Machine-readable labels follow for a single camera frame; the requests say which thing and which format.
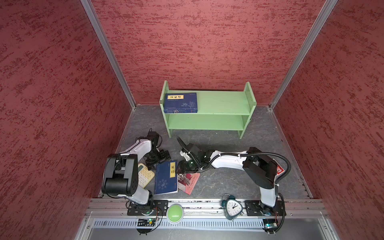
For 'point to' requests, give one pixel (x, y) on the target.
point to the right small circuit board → (270, 225)
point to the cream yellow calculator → (145, 175)
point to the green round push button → (175, 213)
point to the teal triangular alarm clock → (233, 208)
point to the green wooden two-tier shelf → (217, 110)
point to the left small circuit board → (145, 222)
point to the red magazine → (186, 182)
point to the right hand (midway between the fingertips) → (178, 176)
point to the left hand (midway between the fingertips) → (163, 166)
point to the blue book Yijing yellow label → (166, 178)
